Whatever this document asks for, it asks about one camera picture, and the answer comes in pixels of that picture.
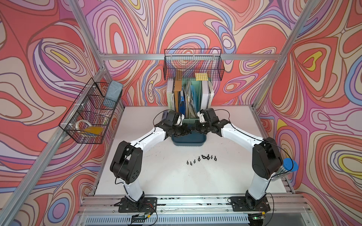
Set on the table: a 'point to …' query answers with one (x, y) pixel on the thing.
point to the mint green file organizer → (187, 97)
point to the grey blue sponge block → (114, 90)
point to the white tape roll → (77, 128)
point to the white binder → (205, 94)
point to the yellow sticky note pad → (201, 76)
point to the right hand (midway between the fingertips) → (191, 131)
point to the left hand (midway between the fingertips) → (192, 131)
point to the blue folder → (182, 105)
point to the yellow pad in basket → (94, 129)
